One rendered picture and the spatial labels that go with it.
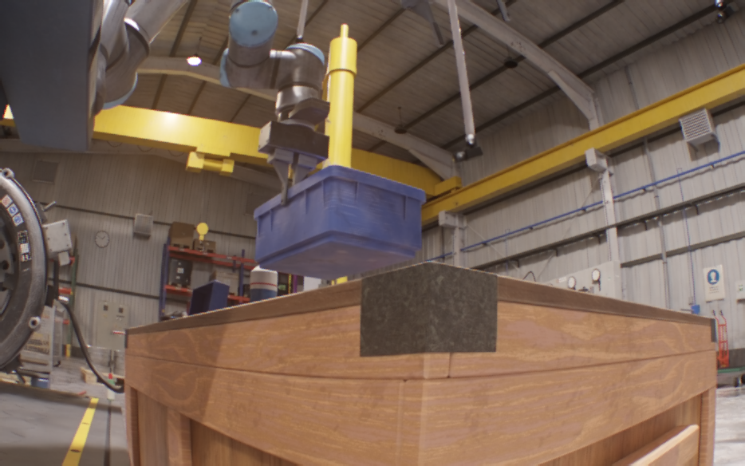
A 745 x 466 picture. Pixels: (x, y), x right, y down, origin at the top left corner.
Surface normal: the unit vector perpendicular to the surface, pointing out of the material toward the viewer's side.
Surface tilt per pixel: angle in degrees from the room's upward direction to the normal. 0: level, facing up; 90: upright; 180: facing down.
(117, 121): 90
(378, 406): 90
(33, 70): 180
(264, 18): 95
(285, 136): 90
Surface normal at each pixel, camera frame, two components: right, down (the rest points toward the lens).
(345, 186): 0.58, -0.18
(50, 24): -0.03, 0.97
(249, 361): -0.82, -0.16
